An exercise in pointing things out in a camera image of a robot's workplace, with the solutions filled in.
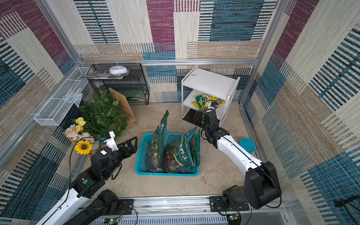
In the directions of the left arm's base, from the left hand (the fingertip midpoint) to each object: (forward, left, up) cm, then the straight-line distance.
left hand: (132, 139), depth 71 cm
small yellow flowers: (+6, +25, +7) cm, 26 cm away
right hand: (+19, -36, -1) cm, 40 cm away
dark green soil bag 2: (-6, -23, -5) cm, 24 cm away
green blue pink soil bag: (-1, -32, -5) cm, 32 cm away
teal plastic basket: (-6, -2, -18) cm, 19 cm away
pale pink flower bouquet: (+5, +32, 0) cm, 33 cm away
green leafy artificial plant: (+17, +21, 0) cm, 27 cm away
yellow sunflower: (-3, +24, -1) cm, 24 cm away
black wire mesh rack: (+54, +9, -3) cm, 55 cm away
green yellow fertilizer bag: (+27, -39, -1) cm, 47 cm away
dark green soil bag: (-6, -10, -10) cm, 16 cm away
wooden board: (+28, +12, -4) cm, 31 cm away
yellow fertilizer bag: (+30, -43, -1) cm, 52 cm away
